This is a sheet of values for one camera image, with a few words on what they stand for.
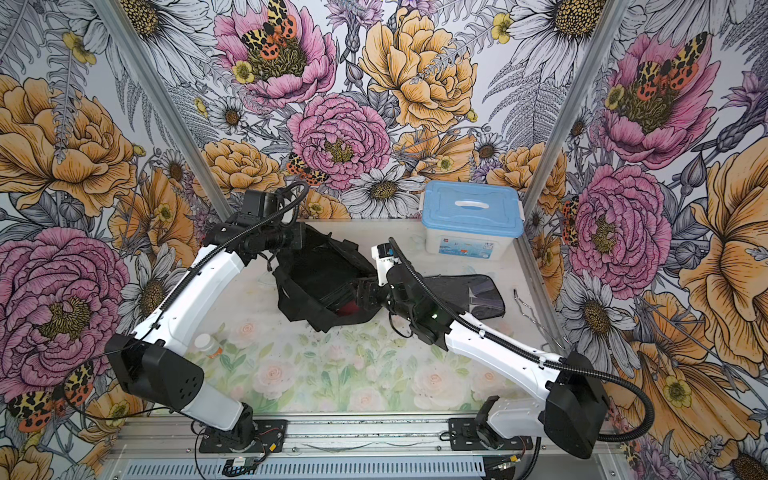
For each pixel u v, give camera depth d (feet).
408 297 1.86
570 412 1.28
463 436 2.40
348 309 2.68
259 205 1.95
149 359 1.36
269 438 2.40
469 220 3.28
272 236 2.17
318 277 2.79
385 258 2.15
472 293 3.23
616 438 1.41
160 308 1.47
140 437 2.55
